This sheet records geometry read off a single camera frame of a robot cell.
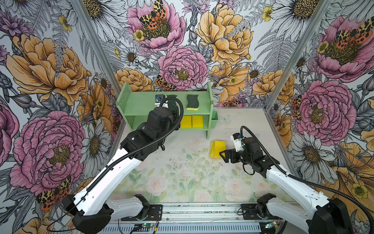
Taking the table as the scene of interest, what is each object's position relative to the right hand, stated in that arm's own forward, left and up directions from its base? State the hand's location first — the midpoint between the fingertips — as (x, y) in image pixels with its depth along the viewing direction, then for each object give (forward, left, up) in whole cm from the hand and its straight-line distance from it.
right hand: (227, 156), depth 82 cm
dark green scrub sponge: (+25, +18, +18) cm, 36 cm away
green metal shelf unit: (+26, +52, +16) cm, 60 cm away
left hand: (+6, +28, +26) cm, 39 cm away
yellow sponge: (+23, +15, +4) cm, 28 cm away
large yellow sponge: (+9, +4, -5) cm, 11 cm away
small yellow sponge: (+24, +22, +3) cm, 33 cm away
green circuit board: (-29, +42, -11) cm, 53 cm away
